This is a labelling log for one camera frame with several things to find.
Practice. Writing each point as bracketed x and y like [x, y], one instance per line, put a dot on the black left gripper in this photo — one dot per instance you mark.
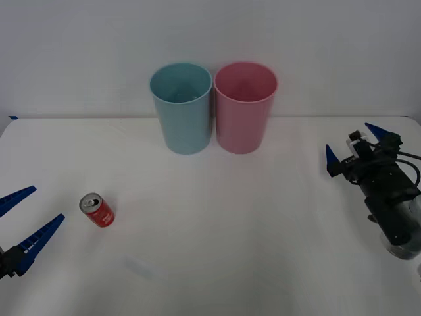
[2, 263]

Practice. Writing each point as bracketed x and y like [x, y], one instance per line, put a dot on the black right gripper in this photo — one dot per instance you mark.
[383, 174]

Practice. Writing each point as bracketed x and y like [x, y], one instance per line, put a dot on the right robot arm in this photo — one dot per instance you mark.
[398, 220]

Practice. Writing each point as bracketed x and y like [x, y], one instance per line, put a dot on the red drink can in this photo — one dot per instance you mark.
[98, 212]

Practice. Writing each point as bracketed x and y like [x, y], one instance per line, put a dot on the pink plastic bin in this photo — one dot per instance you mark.
[241, 115]

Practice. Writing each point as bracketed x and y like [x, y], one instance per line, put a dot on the pale blue plastic bin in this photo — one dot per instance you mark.
[184, 115]

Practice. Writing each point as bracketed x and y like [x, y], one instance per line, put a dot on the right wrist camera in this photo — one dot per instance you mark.
[356, 141]

